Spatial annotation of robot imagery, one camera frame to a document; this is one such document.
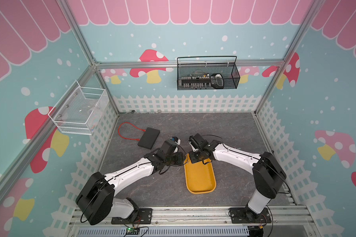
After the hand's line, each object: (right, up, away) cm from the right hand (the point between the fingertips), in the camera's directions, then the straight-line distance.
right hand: (192, 156), depth 88 cm
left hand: (-5, -1, -5) cm, 7 cm away
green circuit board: (-31, -34, -15) cm, 48 cm away
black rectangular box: (-30, +10, +16) cm, 35 cm away
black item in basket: (+15, +46, +2) cm, 48 cm away
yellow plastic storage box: (+5, -13, -1) cm, 13 cm away
